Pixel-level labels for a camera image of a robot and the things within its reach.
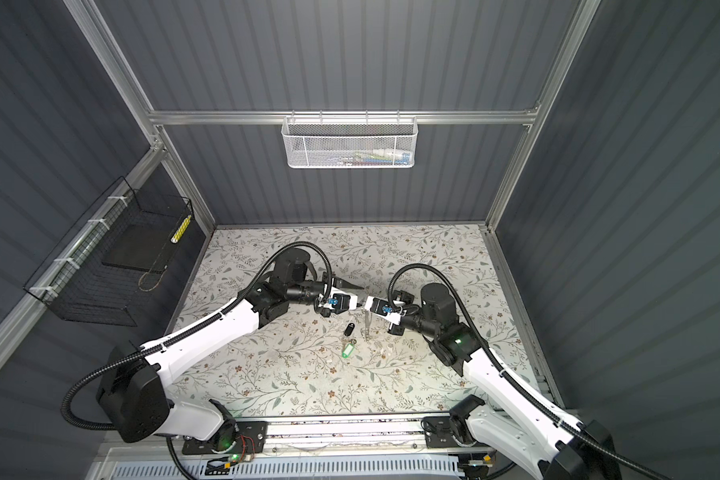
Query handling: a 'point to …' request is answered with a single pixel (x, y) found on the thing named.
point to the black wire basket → (73, 283)
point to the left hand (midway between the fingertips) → (362, 288)
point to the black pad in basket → (140, 245)
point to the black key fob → (349, 329)
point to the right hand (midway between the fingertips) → (377, 299)
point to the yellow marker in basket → (181, 230)
